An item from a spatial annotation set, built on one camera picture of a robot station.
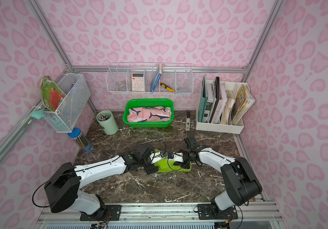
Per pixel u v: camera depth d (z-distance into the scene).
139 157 0.64
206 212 0.72
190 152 0.70
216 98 0.88
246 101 0.90
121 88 0.95
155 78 0.89
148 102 1.16
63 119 0.72
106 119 0.93
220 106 0.95
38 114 0.62
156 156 0.72
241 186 0.43
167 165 0.84
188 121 1.09
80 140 0.86
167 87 0.98
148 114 1.00
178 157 0.76
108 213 0.72
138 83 0.95
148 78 0.98
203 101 0.87
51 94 0.73
